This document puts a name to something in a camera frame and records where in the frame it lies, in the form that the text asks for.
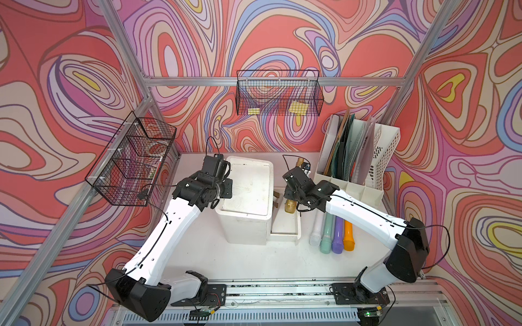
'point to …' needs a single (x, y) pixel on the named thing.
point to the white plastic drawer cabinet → (256, 214)
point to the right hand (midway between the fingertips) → (291, 194)
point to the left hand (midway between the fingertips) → (227, 186)
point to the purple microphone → (338, 244)
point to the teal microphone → (326, 241)
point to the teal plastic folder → (355, 129)
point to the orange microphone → (349, 242)
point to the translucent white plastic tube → (315, 238)
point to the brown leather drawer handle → (276, 194)
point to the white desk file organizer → (387, 138)
